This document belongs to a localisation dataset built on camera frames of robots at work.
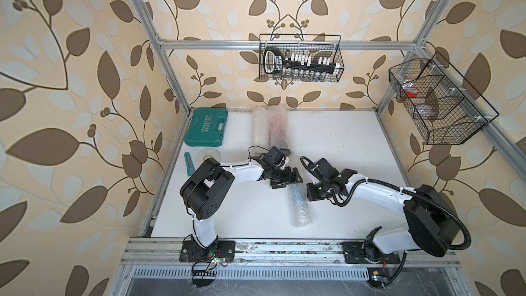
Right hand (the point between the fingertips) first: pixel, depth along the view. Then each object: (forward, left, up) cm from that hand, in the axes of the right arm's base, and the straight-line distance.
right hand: (307, 195), depth 87 cm
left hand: (+5, +5, +3) cm, 8 cm away
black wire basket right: (+17, -49, +32) cm, 61 cm away
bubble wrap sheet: (-6, +4, +4) cm, 9 cm away
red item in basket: (+29, -41, +32) cm, 60 cm away
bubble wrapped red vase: (+33, +11, +7) cm, 35 cm away
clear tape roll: (+23, +48, 0) cm, 53 cm away
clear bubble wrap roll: (+32, +20, +7) cm, 38 cm away
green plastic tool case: (+37, +49, +3) cm, 62 cm away
